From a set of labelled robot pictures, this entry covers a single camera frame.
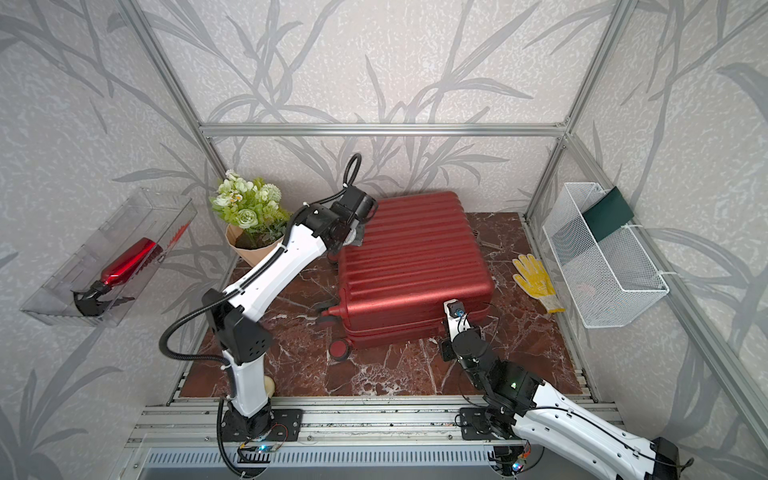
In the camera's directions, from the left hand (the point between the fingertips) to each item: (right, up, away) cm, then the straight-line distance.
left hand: (350, 231), depth 82 cm
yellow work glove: (+61, -17, +20) cm, 66 cm away
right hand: (+25, -24, -4) cm, 35 cm away
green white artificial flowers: (-29, +8, +3) cm, 30 cm away
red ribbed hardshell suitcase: (+19, -6, -1) cm, 20 cm away
